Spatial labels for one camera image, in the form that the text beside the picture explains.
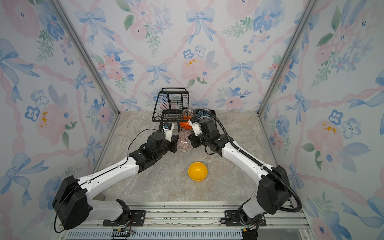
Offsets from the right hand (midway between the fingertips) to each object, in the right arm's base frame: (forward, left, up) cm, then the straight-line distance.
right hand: (190, 135), depth 82 cm
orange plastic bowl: (+21, +4, -16) cm, 26 cm away
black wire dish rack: (+35, +15, -11) cm, 40 cm away
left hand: (-2, +6, +2) cm, 7 cm away
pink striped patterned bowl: (-4, +3, -3) cm, 6 cm away
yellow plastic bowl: (-13, -4, -17) cm, 22 cm away
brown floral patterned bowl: (+31, +6, -14) cm, 35 cm away
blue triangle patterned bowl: (+32, -8, -15) cm, 36 cm away
